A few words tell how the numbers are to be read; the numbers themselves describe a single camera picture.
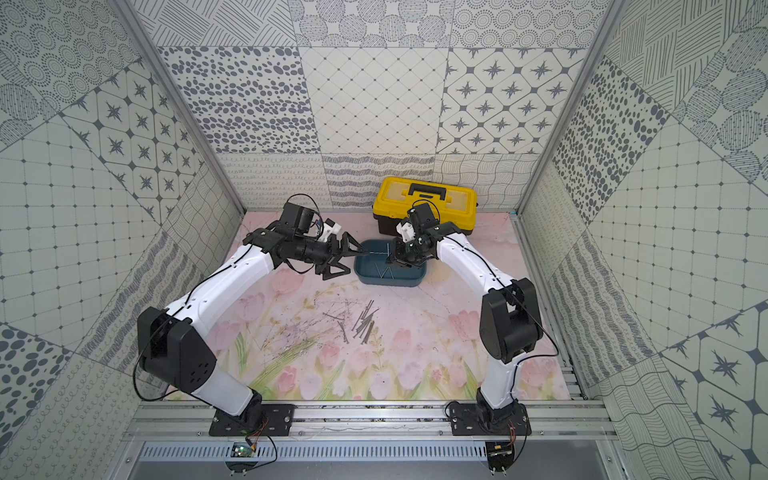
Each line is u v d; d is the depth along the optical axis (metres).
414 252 0.75
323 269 0.74
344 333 0.90
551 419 0.76
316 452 0.70
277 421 0.73
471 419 0.74
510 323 0.48
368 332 0.90
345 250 0.69
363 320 0.92
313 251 0.69
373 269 1.04
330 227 0.78
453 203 1.01
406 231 0.84
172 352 0.43
